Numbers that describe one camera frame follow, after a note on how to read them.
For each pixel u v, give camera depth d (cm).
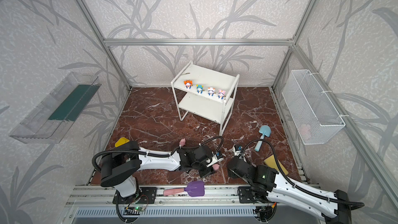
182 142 89
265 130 96
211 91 69
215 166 80
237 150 70
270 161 84
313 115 62
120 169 44
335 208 45
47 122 64
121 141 91
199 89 71
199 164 69
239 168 57
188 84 72
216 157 72
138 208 70
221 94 68
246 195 72
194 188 77
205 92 72
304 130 72
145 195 73
